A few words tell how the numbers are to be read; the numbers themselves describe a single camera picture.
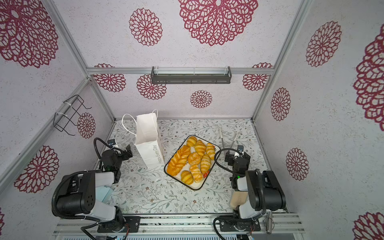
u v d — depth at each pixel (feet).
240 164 2.33
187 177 2.80
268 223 2.39
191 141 3.37
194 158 3.09
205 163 3.01
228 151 2.94
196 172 2.87
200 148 3.27
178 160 3.09
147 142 2.45
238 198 2.57
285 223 2.50
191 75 3.17
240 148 2.58
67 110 2.51
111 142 2.57
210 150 3.23
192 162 3.03
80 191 1.49
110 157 2.33
